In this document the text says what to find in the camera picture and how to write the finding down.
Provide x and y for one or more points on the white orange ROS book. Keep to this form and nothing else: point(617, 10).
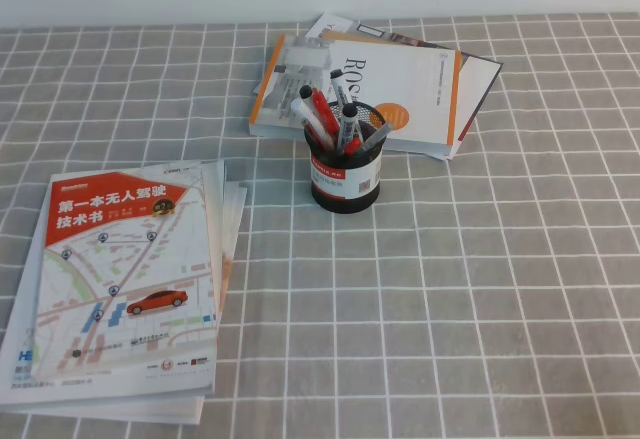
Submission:
point(278, 120)

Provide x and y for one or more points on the red pen black cap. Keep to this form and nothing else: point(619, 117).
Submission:
point(317, 102)

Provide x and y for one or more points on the black mesh pen holder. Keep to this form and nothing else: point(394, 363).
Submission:
point(347, 183)

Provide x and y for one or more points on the short red pen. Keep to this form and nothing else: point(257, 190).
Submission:
point(353, 146)

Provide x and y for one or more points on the white marker left leaning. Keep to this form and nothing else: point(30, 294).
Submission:
point(310, 122)

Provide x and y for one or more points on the white marker black cap tall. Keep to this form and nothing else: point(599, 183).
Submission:
point(338, 81)

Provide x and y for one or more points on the white magazine at back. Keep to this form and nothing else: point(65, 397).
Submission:
point(330, 24)

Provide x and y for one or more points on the red map cover book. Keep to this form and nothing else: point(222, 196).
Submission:
point(131, 268)

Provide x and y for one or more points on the dark cover book beneath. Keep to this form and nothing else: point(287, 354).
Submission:
point(477, 94)

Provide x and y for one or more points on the grey checked tablecloth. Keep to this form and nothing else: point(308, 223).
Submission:
point(492, 296)

